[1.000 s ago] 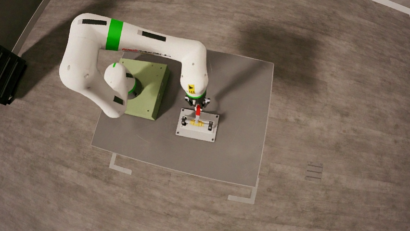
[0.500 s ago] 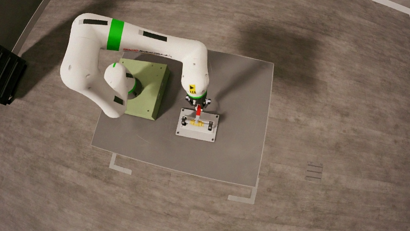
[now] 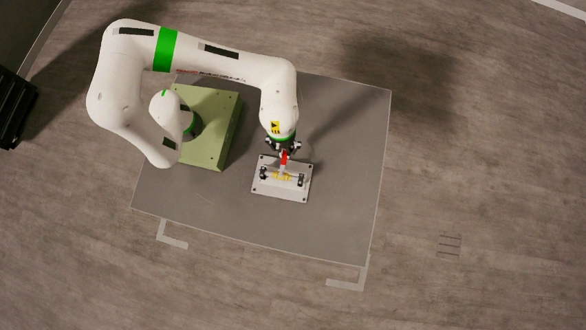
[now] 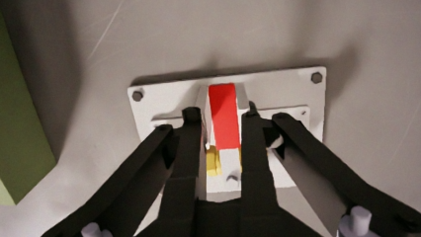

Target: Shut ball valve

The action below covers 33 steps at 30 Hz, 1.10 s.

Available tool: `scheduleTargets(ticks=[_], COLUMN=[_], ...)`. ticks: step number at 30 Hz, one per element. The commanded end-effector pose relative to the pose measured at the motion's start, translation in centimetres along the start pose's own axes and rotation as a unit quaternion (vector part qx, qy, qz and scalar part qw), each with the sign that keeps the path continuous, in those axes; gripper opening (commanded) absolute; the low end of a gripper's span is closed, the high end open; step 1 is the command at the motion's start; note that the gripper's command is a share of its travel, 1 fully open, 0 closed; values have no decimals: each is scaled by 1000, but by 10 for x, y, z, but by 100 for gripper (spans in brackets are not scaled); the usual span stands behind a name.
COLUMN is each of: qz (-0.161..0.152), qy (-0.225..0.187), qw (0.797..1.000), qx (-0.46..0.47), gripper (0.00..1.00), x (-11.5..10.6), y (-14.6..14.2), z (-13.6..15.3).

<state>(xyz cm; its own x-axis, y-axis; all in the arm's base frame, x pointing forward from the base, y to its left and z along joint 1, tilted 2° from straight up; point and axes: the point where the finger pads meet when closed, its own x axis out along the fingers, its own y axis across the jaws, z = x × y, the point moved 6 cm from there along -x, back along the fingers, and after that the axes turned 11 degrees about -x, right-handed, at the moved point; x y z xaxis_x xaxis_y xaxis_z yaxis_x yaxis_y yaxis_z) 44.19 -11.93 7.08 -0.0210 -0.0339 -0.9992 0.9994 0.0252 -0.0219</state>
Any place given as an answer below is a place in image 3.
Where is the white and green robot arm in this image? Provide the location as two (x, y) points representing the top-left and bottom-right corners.
(86, 19), (299, 168)

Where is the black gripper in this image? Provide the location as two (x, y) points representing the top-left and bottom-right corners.
(265, 136), (301, 159)

